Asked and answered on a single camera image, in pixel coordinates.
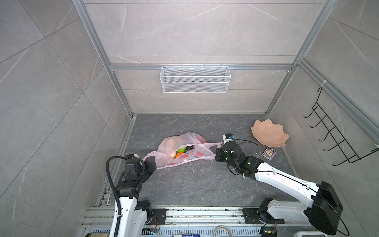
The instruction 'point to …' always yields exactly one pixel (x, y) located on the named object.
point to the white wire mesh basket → (195, 79)
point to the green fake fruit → (182, 150)
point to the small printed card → (269, 153)
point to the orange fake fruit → (179, 154)
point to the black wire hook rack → (342, 145)
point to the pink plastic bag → (183, 147)
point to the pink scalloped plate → (269, 133)
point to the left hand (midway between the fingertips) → (153, 160)
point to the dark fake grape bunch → (190, 147)
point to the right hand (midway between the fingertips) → (215, 148)
